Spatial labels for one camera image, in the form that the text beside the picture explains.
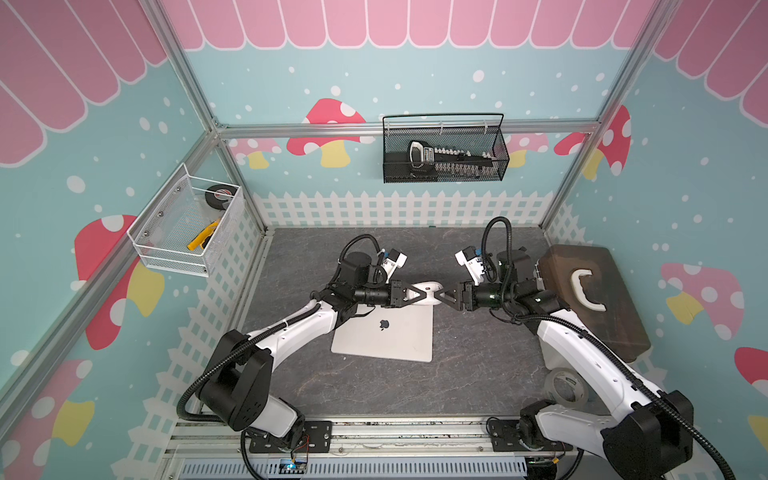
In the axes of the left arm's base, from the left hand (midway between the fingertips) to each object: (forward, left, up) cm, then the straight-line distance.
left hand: (422, 302), depth 75 cm
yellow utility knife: (+10, +54, +12) cm, 56 cm away
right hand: (+1, -4, +2) cm, 5 cm away
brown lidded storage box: (+8, -46, -2) cm, 47 cm away
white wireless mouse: (+3, -2, +3) cm, 4 cm away
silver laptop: (+1, +5, -21) cm, 21 cm away
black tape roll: (+23, +56, +12) cm, 62 cm away
